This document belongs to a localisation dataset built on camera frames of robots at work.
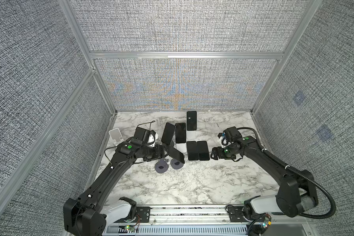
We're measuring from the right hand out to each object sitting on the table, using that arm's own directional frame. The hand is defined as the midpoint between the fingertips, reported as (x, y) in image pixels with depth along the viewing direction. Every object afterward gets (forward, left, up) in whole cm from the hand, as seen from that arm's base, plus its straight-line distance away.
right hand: (217, 155), depth 85 cm
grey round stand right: (-2, +24, -7) cm, 25 cm away
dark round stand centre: (+9, +27, -2) cm, 28 cm away
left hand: (-5, +30, +9) cm, 31 cm away
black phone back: (+25, +13, +2) cm, 29 cm away
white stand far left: (+14, +63, +2) cm, 65 cm away
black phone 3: (+13, +29, +5) cm, 32 cm away
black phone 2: (+8, +13, -9) cm, 18 cm away
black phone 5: (+2, +24, -3) cm, 25 cm away
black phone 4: (+14, +21, +4) cm, 25 cm away
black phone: (+7, +7, -7) cm, 12 cm away
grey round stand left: (-5, +32, -4) cm, 33 cm away
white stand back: (+19, +14, -6) cm, 24 cm away
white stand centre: (+10, +20, -7) cm, 24 cm away
